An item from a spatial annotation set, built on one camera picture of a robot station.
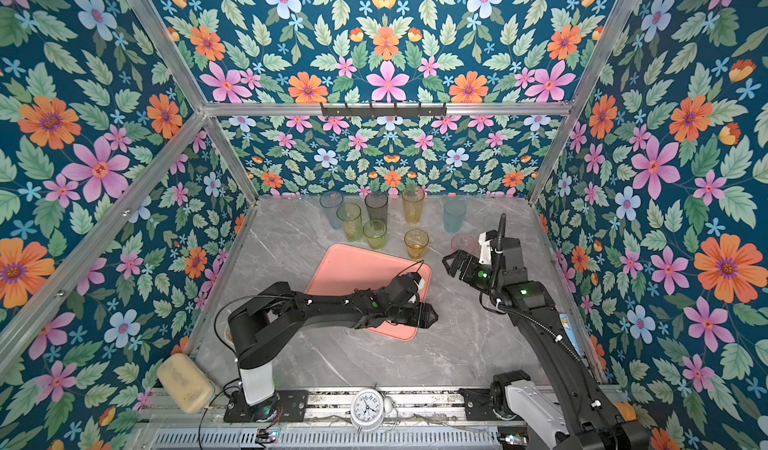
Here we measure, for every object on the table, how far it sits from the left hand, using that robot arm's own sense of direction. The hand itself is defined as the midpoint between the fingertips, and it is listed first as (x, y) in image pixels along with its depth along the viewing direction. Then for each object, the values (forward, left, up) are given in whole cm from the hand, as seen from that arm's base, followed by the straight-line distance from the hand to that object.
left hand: (436, 315), depth 83 cm
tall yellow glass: (+41, +3, +2) cm, 41 cm away
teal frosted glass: (+34, -10, +4) cm, 36 cm away
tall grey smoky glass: (+37, +16, +6) cm, 41 cm away
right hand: (+8, -5, +15) cm, 17 cm away
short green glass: (+33, +17, -2) cm, 37 cm away
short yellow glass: (+30, +3, -5) cm, 31 cm away
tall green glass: (+38, +26, +1) cm, 46 cm away
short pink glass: (+28, -15, -5) cm, 32 cm away
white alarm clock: (-21, +19, -2) cm, 29 cm away
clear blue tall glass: (+40, +32, +7) cm, 52 cm away
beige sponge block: (-13, +65, -1) cm, 66 cm away
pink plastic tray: (+21, +29, -7) cm, 36 cm away
